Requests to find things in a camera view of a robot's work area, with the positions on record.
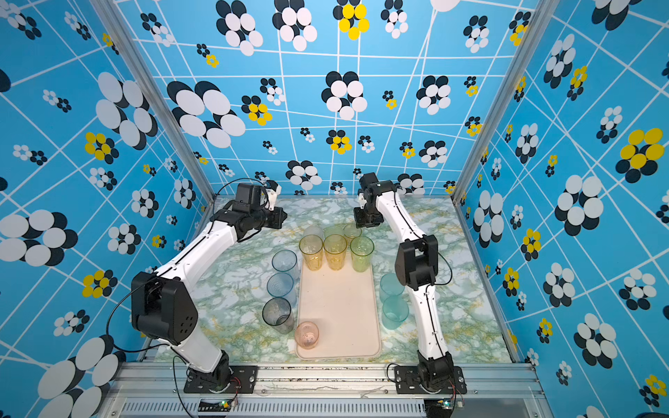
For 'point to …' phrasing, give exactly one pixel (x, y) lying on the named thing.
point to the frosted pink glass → (307, 334)
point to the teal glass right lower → (395, 312)
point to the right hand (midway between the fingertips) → (366, 223)
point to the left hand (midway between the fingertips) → (288, 211)
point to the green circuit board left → (222, 406)
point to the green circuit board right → (439, 407)
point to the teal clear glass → (284, 260)
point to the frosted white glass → (314, 229)
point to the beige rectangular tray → (343, 305)
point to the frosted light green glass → (334, 229)
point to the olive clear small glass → (351, 231)
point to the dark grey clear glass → (276, 313)
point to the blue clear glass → (280, 285)
